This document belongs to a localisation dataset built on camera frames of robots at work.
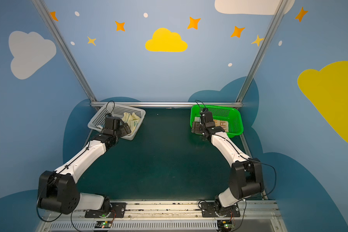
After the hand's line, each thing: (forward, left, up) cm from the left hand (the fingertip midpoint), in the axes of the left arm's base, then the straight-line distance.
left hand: (123, 128), depth 87 cm
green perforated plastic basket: (+23, -77, -12) cm, 81 cm away
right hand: (+4, -48, 0) cm, 48 cm away
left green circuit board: (-47, +3, -18) cm, 51 cm away
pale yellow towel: (+15, 0, -10) cm, 18 cm away
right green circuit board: (-47, -58, -18) cm, 76 cm away
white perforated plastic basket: (+27, +15, -13) cm, 34 cm away
